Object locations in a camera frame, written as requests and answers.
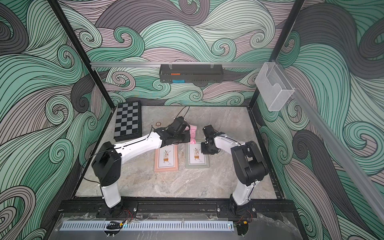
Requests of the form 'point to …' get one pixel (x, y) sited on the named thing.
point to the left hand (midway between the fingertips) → (191, 135)
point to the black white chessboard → (128, 121)
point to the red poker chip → (158, 124)
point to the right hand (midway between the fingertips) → (207, 152)
